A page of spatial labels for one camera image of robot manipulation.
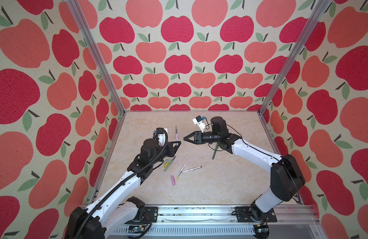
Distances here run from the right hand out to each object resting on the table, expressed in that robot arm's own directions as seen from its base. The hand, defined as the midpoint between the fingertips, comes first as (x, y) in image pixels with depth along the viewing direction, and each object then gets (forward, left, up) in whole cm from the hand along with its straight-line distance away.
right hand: (188, 138), depth 77 cm
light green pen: (-5, +11, -23) cm, 26 cm away
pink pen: (-1, +6, +3) cm, 7 cm away
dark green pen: (+8, -18, -23) cm, 31 cm away
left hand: (-4, +2, 0) cm, 5 cm away
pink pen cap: (-14, +7, -23) cm, 28 cm away
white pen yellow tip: (-10, +4, -23) cm, 26 cm away
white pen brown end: (-7, -3, -23) cm, 24 cm away
